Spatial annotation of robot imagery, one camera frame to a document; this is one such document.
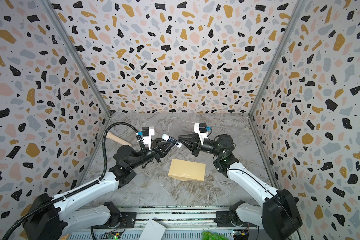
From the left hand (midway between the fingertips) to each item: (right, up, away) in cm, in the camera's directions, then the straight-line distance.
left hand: (173, 140), depth 62 cm
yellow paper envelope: (+5, -21, +31) cm, 38 cm away
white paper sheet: (-10, -42, +6) cm, 43 cm away
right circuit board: (+31, -46, +10) cm, 57 cm away
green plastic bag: (+16, -43, +5) cm, 46 cm away
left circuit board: (-30, -45, +9) cm, 55 cm away
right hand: (+2, +1, +1) cm, 2 cm away
